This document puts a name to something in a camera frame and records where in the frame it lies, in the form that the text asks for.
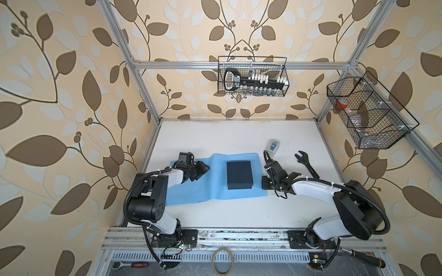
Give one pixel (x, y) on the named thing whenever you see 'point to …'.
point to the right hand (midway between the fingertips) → (264, 183)
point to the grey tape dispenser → (273, 146)
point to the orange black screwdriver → (369, 258)
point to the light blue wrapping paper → (218, 176)
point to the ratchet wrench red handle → (117, 264)
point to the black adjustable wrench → (304, 159)
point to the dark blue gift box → (239, 175)
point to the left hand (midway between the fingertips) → (209, 167)
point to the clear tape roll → (213, 265)
